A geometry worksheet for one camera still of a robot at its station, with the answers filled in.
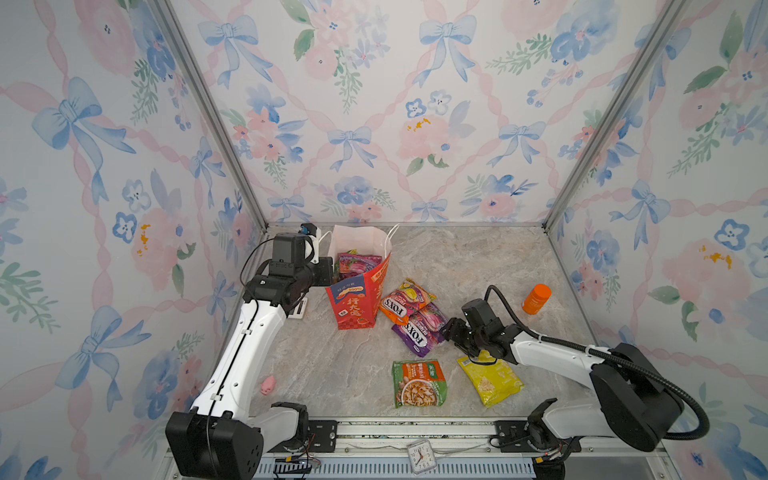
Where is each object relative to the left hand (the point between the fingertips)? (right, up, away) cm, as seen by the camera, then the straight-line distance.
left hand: (329, 261), depth 77 cm
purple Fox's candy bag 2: (+26, -21, +12) cm, 35 cm away
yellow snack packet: (+44, -32, +3) cm, 54 cm away
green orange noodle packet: (+24, -33, +5) cm, 41 cm away
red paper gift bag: (+6, -11, +5) cm, 14 cm away
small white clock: (+23, -46, -7) cm, 52 cm away
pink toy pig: (-17, -34, +3) cm, 38 cm away
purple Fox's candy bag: (+5, -1, +11) cm, 12 cm away
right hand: (+32, -22, +12) cm, 40 cm away
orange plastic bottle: (+59, -13, +13) cm, 62 cm away
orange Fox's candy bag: (+20, -13, +17) cm, 29 cm away
